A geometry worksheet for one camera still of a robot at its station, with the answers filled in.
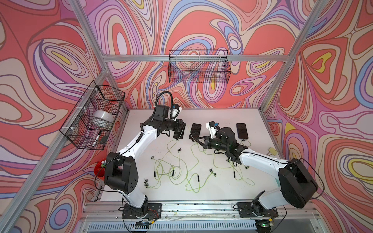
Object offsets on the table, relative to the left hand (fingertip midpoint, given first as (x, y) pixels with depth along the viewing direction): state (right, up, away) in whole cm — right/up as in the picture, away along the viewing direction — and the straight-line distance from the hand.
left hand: (186, 124), depth 84 cm
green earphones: (-17, -29, +3) cm, 34 cm away
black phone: (-6, -7, +20) cm, 22 cm away
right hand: (+6, -11, -3) cm, 12 cm away
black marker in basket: (-46, -10, -13) cm, 49 cm away
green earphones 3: (+6, -37, -3) cm, 38 cm away
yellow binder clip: (+58, -18, +12) cm, 62 cm away
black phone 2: (+7, -6, +30) cm, 31 cm away
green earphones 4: (+31, -28, +4) cm, 42 cm away
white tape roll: (-42, +4, -12) cm, 44 cm away
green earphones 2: (-8, -27, +5) cm, 29 cm away
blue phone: (+42, -5, +24) cm, 48 cm away
